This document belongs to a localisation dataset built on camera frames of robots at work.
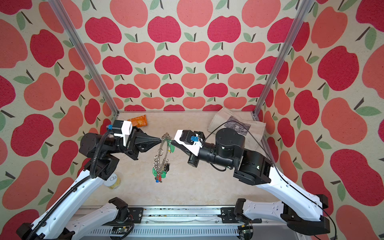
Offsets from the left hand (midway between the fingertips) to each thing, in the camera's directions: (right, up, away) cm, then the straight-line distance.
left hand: (161, 145), depth 48 cm
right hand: (+6, +2, +1) cm, 7 cm away
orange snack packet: (-31, +9, +66) cm, 73 cm away
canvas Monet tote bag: (+50, +9, +64) cm, 81 cm away
